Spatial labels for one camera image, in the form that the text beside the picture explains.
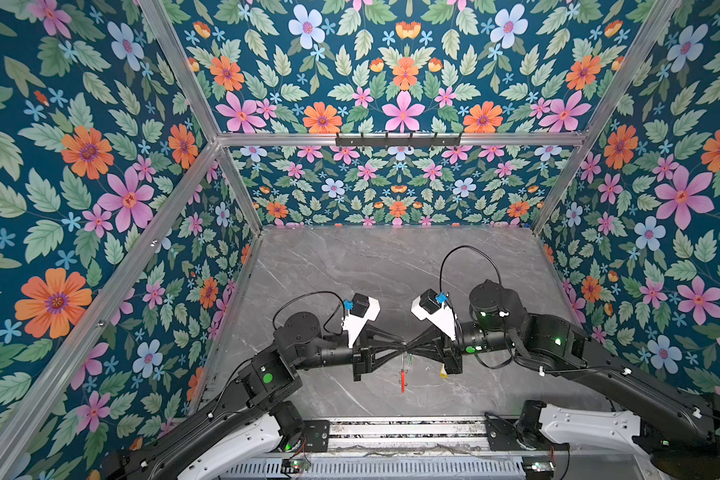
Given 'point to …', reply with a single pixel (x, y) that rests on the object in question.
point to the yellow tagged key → (443, 372)
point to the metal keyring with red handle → (403, 377)
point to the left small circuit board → (299, 465)
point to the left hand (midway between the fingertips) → (404, 348)
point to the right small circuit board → (538, 467)
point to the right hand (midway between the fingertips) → (409, 345)
